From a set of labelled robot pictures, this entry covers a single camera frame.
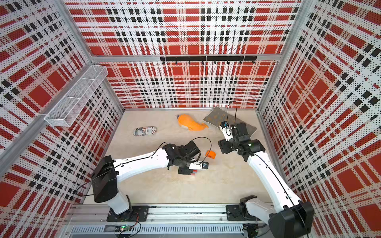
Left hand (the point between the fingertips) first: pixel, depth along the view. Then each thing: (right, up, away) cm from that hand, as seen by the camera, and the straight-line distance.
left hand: (191, 164), depth 81 cm
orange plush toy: (-5, +24, +28) cm, 37 cm away
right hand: (+20, +13, -2) cm, 24 cm away
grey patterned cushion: (+18, +29, +31) cm, 46 cm away
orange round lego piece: (+12, +3, +14) cm, 19 cm away
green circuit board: (-33, -28, -11) cm, 45 cm away
